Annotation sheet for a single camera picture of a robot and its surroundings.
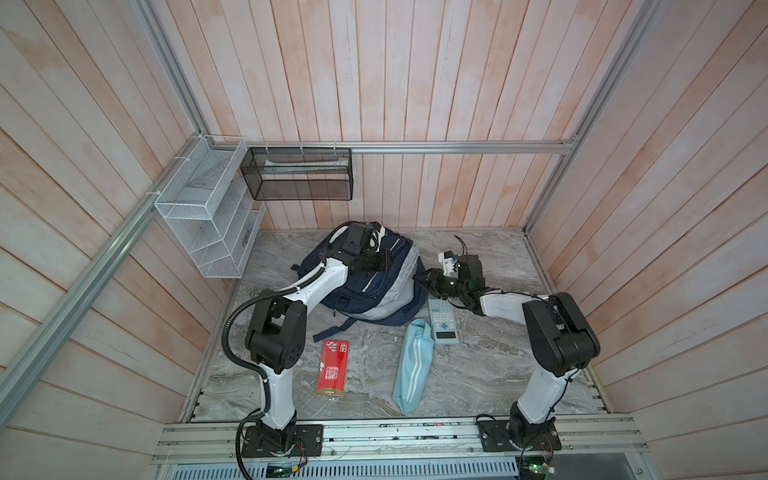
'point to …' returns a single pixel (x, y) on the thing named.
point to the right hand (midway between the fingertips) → (415, 279)
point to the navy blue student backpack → (397, 295)
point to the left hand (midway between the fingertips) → (393, 263)
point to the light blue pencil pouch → (415, 361)
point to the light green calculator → (443, 321)
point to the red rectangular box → (333, 367)
